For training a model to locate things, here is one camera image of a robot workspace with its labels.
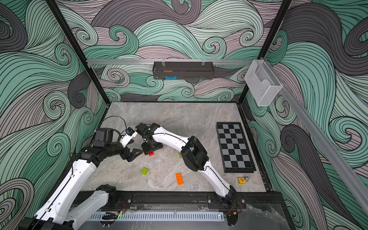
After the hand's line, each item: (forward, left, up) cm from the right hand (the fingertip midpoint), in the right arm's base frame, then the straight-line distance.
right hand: (153, 149), depth 89 cm
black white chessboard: (-1, -52, 0) cm, 52 cm away
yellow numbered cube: (-18, -51, -2) cm, 55 cm away
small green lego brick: (-13, +3, -2) cm, 13 cm away
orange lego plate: (-17, -17, -3) cm, 24 cm away
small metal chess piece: (-18, -55, -1) cm, 57 cm away
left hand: (-4, +6, +14) cm, 16 cm away
